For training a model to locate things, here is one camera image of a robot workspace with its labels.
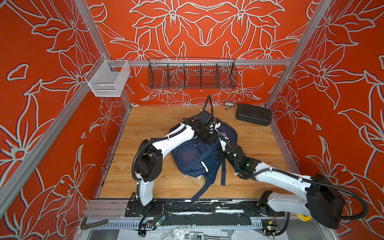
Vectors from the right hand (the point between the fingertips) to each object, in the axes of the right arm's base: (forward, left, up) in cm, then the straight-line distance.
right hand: (218, 142), depth 83 cm
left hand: (+1, +2, +2) cm, 2 cm away
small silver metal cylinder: (+41, -17, -10) cm, 45 cm away
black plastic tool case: (+28, -32, -9) cm, 43 cm away
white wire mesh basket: (+37, +69, +19) cm, 80 cm away
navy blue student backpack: (-8, +10, -3) cm, 13 cm away
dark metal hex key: (-37, +66, -11) cm, 77 cm away
